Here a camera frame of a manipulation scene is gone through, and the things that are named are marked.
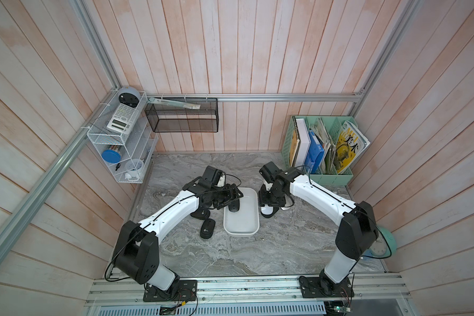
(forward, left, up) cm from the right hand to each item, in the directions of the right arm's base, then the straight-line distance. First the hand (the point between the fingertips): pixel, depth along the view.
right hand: (263, 203), depth 86 cm
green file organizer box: (+42, -40, +10) cm, 59 cm away
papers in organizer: (+24, -34, +6) cm, 42 cm away
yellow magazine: (+30, -46, +8) cm, 55 cm away
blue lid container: (+8, +61, +22) cm, 66 cm away
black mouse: (-2, +28, -7) cm, 29 cm away
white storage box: (-4, +7, -11) cm, 14 cm away
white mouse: (-5, -1, +1) cm, 5 cm away
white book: (+24, -19, +14) cm, 34 cm away
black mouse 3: (+3, +13, -8) cm, 16 cm away
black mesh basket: (+46, +50, +12) cm, 69 cm away
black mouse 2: (-9, +25, -9) cm, 28 cm away
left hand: (-2, +12, +4) cm, 13 cm away
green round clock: (-17, -46, -4) cm, 49 cm away
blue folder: (+23, -26, +8) cm, 36 cm away
